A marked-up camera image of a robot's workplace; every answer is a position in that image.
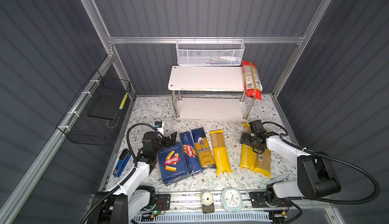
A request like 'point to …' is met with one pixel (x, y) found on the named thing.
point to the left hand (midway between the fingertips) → (168, 131)
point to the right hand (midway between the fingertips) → (250, 142)
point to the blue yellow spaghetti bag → (203, 149)
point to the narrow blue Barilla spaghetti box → (194, 161)
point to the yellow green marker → (123, 101)
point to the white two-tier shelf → (208, 93)
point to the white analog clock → (232, 199)
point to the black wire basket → (89, 120)
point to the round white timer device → (207, 202)
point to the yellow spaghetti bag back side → (263, 163)
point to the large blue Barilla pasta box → (173, 163)
